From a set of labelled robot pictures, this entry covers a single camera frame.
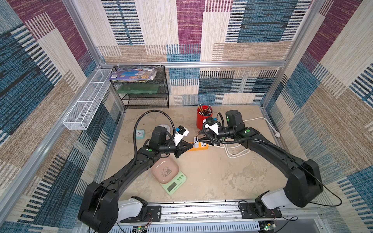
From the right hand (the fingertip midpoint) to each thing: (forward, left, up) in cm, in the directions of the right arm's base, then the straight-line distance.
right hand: (201, 136), depth 76 cm
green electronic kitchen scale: (-18, +16, -22) cm, 32 cm away
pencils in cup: (+22, 0, -6) cm, 23 cm away
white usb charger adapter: (+4, +2, -16) cm, 17 cm away
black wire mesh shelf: (+38, +24, +10) cm, 46 cm away
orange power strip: (+6, -1, -19) cm, 20 cm away
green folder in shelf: (+37, +40, +2) cm, 55 cm away
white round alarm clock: (-2, +16, +11) cm, 20 cm away
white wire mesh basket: (+4, +58, +12) cm, 60 cm away
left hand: (-4, +5, -3) cm, 7 cm away
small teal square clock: (+16, +40, -19) cm, 47 cm away
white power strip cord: (+6, -17, -22) cm, 28 cm away
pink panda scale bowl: (-10, +21, -19) cm, 30 cm away
